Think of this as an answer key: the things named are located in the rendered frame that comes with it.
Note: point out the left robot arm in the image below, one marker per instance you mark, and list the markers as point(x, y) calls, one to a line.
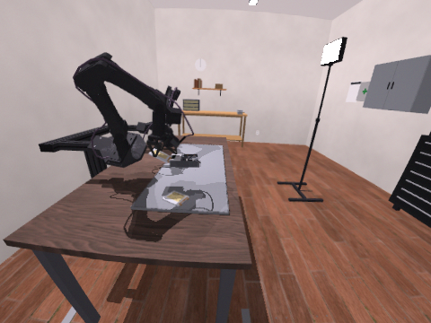
point(174, 96)

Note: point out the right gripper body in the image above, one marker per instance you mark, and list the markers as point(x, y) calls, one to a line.
point(158, 133)

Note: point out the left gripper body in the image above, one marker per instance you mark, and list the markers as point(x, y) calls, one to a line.
point(168, 142)

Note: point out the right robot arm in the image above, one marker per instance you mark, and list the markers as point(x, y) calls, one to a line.
point(89, 80)

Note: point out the white gel cassette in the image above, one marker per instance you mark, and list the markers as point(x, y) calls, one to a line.
point(176, 198)

